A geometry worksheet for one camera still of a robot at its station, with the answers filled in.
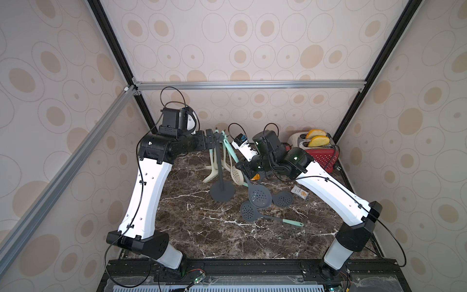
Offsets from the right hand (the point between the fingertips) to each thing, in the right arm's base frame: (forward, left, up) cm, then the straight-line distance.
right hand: (234, 168), depth 68 cm
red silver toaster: (+23, -45, -17) cm, 53 cm away
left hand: (+7, +9, +9) cm, 15 cm away
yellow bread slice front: (+29, -41, -12) cm, 52 cm away
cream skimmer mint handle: (+12, +6, -15) cm, 20 cm away
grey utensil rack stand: (+8, +9, -30) cm, 33 cm away
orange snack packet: (-6, -8, +4) cm, 11 cm away
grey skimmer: (-4, -7, -31) cm, 32 cm away
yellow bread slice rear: (+35, -41, -12) cm, 55 cm away
